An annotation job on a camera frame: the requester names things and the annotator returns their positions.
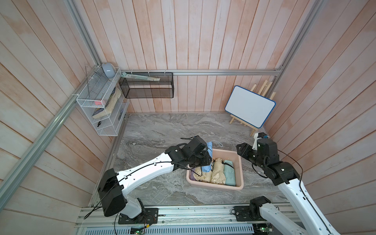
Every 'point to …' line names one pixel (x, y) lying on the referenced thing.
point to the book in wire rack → (100, 112)
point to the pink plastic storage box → (225, 154)
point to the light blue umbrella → (209, 145)
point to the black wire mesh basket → (141, 88)
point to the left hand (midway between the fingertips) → (208, 163)
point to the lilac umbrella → (191, 174)
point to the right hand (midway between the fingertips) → (239, 146)
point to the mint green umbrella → (229, 173)
